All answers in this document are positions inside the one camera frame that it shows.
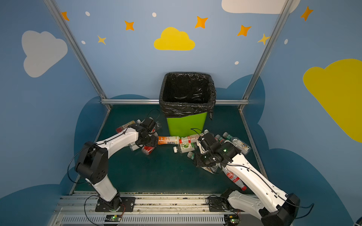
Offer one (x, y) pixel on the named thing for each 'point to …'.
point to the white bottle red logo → (234, 178)
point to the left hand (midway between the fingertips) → (151, 142)
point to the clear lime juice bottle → (184, 147)
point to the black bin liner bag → (185, 93)
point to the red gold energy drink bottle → (119, 129)
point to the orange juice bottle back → (168, 140)
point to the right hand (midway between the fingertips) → (196, 160)
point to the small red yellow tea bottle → (147, 150)
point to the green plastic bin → (186, 126)
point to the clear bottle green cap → (213, 168)
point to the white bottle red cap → (190, 139)
